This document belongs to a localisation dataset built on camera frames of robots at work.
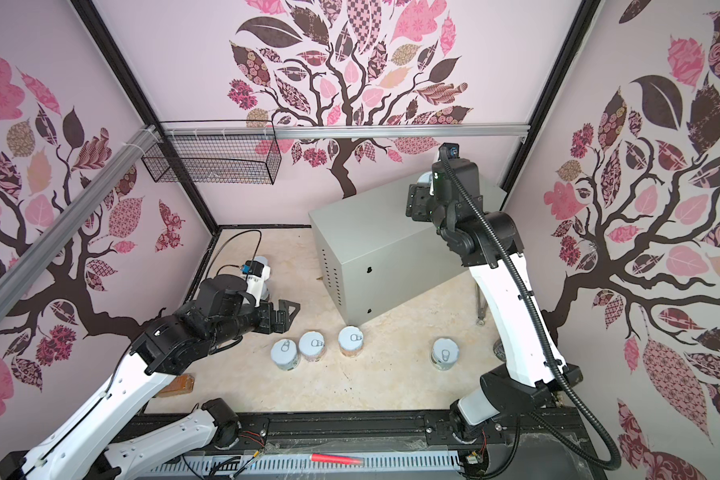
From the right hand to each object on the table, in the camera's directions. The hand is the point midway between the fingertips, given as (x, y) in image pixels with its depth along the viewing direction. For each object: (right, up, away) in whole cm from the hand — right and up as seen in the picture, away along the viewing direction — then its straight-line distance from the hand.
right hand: (431, 187), depth 63 cm
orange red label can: (-19, -40, +21) cm, 48 cm away
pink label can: (-52, -16, +41) cm, 68 cm away
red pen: (-26, -63, +7) cm, 69 cm away
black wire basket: (-64, +19, +32) cm, 74 cm away
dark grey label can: (+24, -42, +21) cm, 52 cm away
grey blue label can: (+8, -42, +18) cm, 47 cm away
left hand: (-34, -28, +5) cm, 44 cm away
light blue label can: (-37, -42, +19) cm, 59 cm away
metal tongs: (+24, -31, +34) cm, 52 cm away
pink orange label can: (-30, -41, +21) cm, 55 cm away
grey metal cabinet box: (-13, -15, +5) cm, 20 cm away
